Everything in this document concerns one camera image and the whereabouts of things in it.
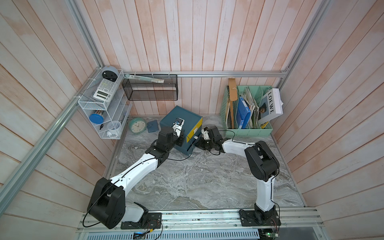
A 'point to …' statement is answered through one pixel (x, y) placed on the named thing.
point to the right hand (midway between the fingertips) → (193, 143)
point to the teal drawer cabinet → (193, 127)
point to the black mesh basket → (151, 87)
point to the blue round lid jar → (97, 117)
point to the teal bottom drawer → (190, 143)
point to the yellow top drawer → (194, 130)
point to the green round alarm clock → (137, 125)
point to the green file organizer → (252, 95)
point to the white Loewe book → (271, 106)
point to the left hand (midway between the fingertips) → (181, 131)
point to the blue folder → (243, 114)
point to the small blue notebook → (152, 126)
